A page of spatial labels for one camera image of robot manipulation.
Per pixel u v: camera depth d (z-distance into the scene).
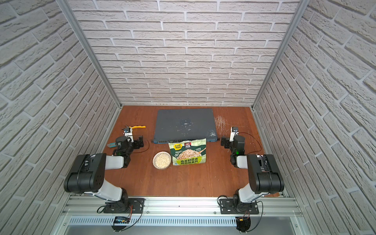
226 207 0.73
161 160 0.85
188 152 0.79
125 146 0.74
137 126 1.06
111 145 0.95
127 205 0.68
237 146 0.72
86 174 0.46
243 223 0.70
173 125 1.03
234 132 0.82
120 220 0.72
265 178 0.45
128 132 0.81
